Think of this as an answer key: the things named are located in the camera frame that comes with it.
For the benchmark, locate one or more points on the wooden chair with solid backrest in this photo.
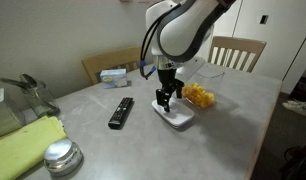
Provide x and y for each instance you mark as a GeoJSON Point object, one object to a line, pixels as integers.
{"type": "Point", "coordinates": [109, 60]}

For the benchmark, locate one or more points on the lime green cloth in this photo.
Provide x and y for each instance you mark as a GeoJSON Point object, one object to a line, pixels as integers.
{"type": "Point", "coordinates": [23, 146]}

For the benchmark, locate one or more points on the white rectangular container lid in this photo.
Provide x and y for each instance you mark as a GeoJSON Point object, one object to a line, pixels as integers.
{"type": "Point", "coordinates": [178, 116]}

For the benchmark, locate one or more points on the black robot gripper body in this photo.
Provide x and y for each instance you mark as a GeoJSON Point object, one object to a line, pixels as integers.
{"type": "Point", "coordinates": [167, 80]}

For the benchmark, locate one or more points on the metal spoon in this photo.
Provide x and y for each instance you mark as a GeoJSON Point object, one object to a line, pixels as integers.
{"type": "Point", "coordinates": [29, 80]}

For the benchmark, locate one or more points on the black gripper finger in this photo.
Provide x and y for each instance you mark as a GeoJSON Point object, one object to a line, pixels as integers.
{"type": "Point", "coordinates": [179, 91]}
{"type": "Point", "coordinates": [166, 100]}

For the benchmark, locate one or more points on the round silver metal tin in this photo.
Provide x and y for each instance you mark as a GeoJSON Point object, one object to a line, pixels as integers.
{"type": "Point", "coordinates": [62, 155]}

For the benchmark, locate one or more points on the glass utensil jar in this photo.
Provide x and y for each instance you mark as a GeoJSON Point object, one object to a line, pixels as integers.
{"type": "Point", "coordinates": [39, 100]}

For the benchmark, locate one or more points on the small black wall plate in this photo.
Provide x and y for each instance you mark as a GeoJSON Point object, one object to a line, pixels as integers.
{"type": "Point", "coordinates": [264, 19]}

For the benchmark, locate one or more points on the black frame beside table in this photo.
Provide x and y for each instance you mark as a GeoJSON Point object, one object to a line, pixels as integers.
{"type": "Point", "coordinates": [299, 161]}

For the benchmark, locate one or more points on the clear plastic food container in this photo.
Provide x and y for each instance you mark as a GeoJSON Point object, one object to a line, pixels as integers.
{"type": "Point", "coordinates": [209, 78]}

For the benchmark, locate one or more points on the black TV remote control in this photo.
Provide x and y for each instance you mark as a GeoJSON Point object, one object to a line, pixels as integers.
{"type": "Point", "coordinates": [120, 112]}

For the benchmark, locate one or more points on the small light blue box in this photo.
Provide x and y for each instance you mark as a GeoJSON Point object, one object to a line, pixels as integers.
{"type": "Point", "coordinates": [113, 78]}

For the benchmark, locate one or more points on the white shoes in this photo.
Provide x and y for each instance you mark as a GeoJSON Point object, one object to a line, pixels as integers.
{"type": "Point", "coordinates": [298, 107]}

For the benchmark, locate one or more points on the yellow snack pieces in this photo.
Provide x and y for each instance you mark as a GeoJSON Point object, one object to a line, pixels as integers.
{"type": "Point", "coordinates": [199, 95]}

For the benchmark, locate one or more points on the grey tissue box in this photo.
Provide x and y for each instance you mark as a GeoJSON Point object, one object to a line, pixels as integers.
{"type": "Point", "coordinates": [4, 116]}

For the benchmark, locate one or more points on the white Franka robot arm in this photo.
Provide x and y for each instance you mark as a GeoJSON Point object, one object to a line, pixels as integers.
{"type": "Point", "coordinates": [186, 30]}

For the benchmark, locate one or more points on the wooden chair with slatted backrest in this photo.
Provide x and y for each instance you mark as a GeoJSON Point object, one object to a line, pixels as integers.
{"type": "Point", "coordinates": [238, 45]}

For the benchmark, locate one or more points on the dark bag on floor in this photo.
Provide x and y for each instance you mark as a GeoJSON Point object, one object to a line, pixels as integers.
{"type": "Point", "coordinates": [303, 90]}

